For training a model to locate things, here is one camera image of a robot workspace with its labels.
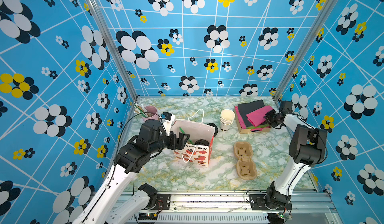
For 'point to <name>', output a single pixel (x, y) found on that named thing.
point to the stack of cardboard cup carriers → (246, 167)
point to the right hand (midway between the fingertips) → (266, 116)
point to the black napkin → (248, 108)
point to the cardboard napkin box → (244, 131)
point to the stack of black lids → (216, 129)
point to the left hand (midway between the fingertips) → (182, 133)
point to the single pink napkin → (257, 117)
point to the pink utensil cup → (152, 110)
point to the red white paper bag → (198, 149)
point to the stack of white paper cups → (226, 119)
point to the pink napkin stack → (242, 125)
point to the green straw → (183, 132)
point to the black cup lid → (201, 142)
